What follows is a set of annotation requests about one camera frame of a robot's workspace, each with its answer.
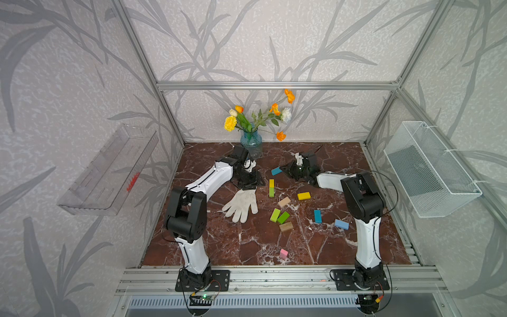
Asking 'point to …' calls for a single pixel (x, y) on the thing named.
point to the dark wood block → (286, 226)
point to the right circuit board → (369, 303)
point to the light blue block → (342, 224)
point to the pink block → (283, 253)
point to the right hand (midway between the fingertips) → (279, 166)
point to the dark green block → (283, 218)
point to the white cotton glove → (240, 204)
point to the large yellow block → (302, 196)
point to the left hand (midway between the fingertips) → (262, 184)
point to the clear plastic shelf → (105, 185)
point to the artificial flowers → (236, 118)
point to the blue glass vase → (252, 141)
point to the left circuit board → (204, 300)
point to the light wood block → (284, 201)
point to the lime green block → (274, 214)
